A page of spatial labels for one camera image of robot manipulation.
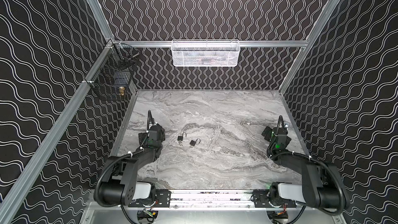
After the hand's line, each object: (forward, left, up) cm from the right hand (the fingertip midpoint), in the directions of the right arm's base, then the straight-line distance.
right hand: (278, 131), depth 90 cm
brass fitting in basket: (+10, +87, +24) cm, 90 cm away
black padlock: (-2, +58, -5) cm, 58 cm away
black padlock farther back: (-5, +50, -5) cm, 50 cm away
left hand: (-2, +72, +1) cm, 72 cm away
